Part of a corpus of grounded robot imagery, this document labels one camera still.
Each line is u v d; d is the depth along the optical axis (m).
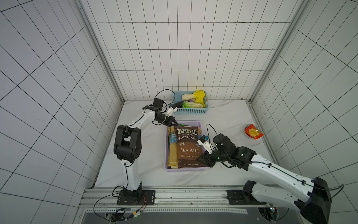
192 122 0.96
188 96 1.16
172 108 0.85
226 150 0.56
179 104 1.11
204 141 0.66
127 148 0.51
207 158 0.63
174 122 0.90
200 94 1.11
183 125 0.97
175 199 0.73
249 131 0.95
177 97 1.18
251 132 0.94
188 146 0.81
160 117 0.79
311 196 0.39
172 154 0.79
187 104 1.07
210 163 0.65
